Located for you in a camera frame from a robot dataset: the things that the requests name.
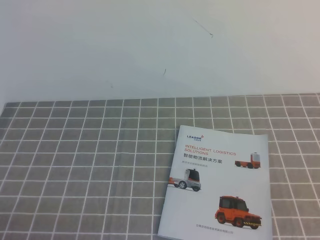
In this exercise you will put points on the white product brochure book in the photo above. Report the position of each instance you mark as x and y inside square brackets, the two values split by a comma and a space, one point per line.
[218, 187]

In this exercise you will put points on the grey checkered tablecloth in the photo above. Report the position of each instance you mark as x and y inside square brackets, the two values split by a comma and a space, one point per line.
[97, 170]

